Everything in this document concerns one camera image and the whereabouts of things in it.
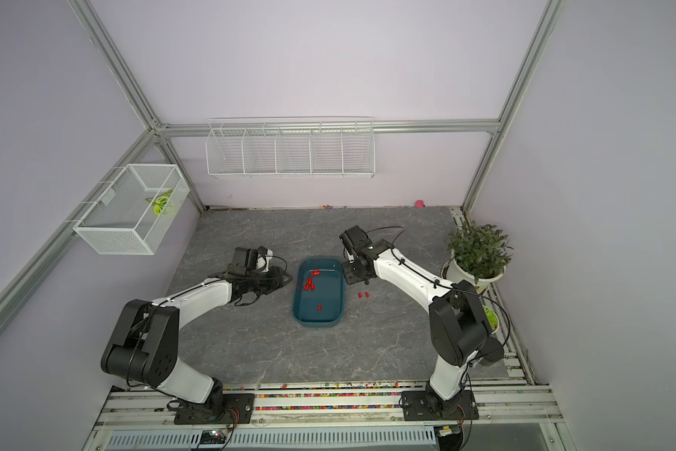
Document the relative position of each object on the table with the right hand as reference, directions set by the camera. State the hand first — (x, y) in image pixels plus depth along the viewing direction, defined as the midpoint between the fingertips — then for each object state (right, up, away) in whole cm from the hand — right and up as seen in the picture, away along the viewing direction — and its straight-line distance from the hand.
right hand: (354, 271), depth 89 cm
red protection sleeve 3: (-14, -2, +12) cm, 18 cm away
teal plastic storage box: (-12, -10, +5) cm, 16 cm away
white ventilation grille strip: (+16, -40, -18) cm, 47 cm away
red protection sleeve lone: (-11, -12, +3) cm, 17 cm away
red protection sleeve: (+2, -9, +7) cm, 12 cm away
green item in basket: (-57, +21, -8) cm, 61 cm away
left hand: (-21, -3, +2) cm, 21 cm away
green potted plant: (+38, +7, -7) cm, 39 cm away
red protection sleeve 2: (+5, -9, +6) cm, 12 cm away
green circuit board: (-37, -40, -18) cm, 57 cm away
